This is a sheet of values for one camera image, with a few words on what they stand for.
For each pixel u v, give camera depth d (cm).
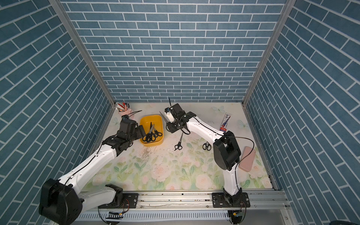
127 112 102
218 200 73
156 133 99
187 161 89
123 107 105
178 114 70
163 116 91
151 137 99
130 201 73
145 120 102
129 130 63
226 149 50
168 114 81
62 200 39
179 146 94
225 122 107
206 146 96
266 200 77
